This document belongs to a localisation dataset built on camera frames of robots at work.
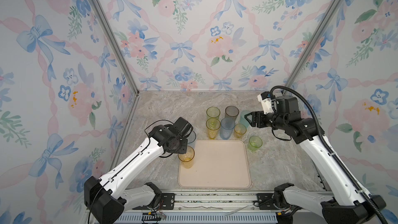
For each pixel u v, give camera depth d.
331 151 0.42
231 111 1.00
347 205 0.38
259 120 0.62
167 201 0.74
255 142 0.92
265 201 0.72
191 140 0.80
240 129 0.98
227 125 0.97
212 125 0.84
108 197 0.38
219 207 0.74
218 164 0.85
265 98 0.62
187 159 0.84
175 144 0.61
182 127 0.57
